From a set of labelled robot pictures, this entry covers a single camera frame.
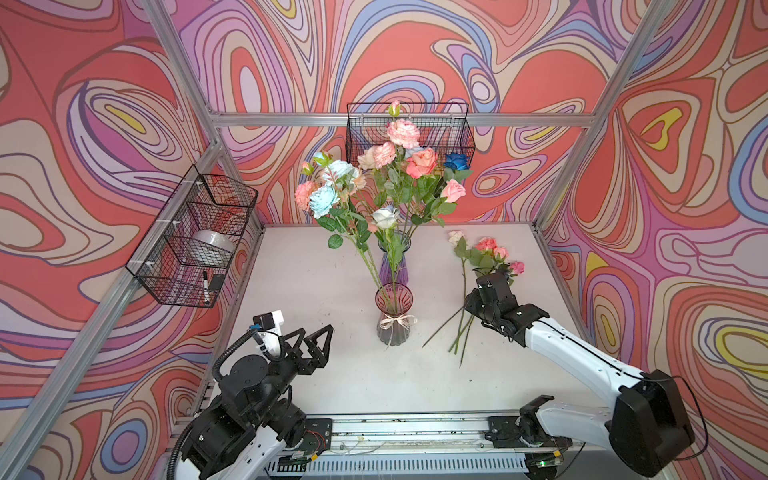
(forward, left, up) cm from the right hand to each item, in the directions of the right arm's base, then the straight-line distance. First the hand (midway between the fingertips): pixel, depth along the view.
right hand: (471, 305), depth 87 cm
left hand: (-14, +39, +17) cm, 45 cm away
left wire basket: (+4, +73, +23) cm, 76 cm away
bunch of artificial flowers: (+24, -12, -7) cm, 28 cm away
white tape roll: (+7, +66, +24) cm, 70 cm away
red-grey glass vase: (-8, +23, +4) cm, 25 cm away
